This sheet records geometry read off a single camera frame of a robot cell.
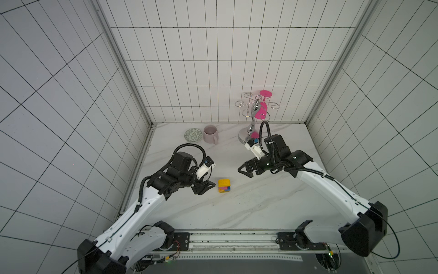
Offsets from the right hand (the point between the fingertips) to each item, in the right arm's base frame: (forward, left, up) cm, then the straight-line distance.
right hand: (245, 162), depth 76 cm
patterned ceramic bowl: (+30, +32, -17) cm, 47 cm away
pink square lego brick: (-6, +10, -16) cm, 20 cm away
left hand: (-10, +17, -3) cm, 20 cm away
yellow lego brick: (-6, +11, -19) cm, 23 cm away
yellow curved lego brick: (-6, +9, -11) cm, 16 cm away
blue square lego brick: (-6, +7, -17) cm, 19 cm away
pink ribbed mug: (+27, +20, -13) cm, 36 cm away
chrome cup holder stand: (+31, -7, +7) cm, 32 cm away
